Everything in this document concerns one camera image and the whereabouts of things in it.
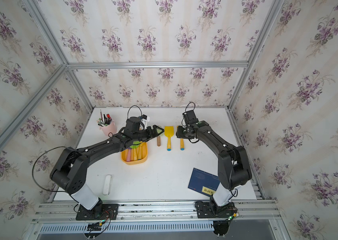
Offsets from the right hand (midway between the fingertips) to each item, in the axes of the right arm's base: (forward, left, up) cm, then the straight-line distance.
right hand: (180, 134), depth 91 cm
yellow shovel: (-2, -1, -9) cm, 9 cm away
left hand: (-3, +11, +5) cm, 13 cm away
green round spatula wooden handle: (0, +14, -9) cm, 17 cm away
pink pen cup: (+6, +48, +1) cm, 48 cm away
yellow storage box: (-9, +28, -9) cm, 31 cm away
